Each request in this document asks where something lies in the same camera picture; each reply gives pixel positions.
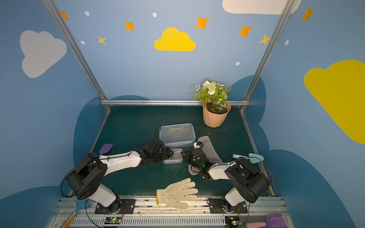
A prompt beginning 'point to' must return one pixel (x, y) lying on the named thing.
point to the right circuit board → (232, 222)
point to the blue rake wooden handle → (81, 204)
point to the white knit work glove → (173, 195)
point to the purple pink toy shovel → (274, 220)
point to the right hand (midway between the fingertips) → (182, 152)
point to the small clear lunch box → (176, 158)
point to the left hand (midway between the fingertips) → (173, 156)
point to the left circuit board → (113, 220)
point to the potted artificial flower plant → (216, 103)
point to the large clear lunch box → (178, 135)
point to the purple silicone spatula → (105, 148)
